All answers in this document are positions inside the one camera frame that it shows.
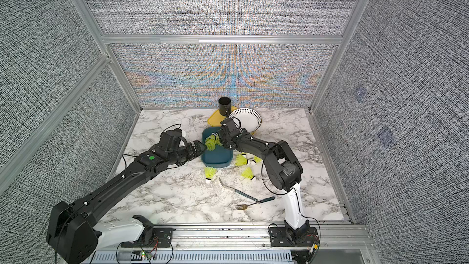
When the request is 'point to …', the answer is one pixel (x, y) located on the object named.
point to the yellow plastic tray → (252, 132)
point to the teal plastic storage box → (220, 157)
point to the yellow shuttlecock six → (248, 173)
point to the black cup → (225, 106)
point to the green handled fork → (242, 207)
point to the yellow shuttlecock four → (209, 173)
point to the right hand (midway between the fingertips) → (215, 128)
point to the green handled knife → (244, 194)
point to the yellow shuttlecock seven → (258, 160)
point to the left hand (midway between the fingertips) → (204, 149)
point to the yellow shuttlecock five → (242, 159)
